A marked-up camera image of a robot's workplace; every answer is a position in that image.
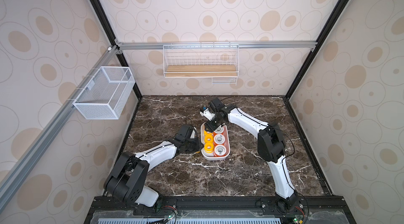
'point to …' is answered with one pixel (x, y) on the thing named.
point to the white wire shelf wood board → (201, 61)
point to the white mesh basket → (105, 97)
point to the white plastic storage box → (211, 156)
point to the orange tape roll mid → (219, 131)
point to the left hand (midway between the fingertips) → (207, 145)
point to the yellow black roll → (208, 133)
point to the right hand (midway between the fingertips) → (206, 128)
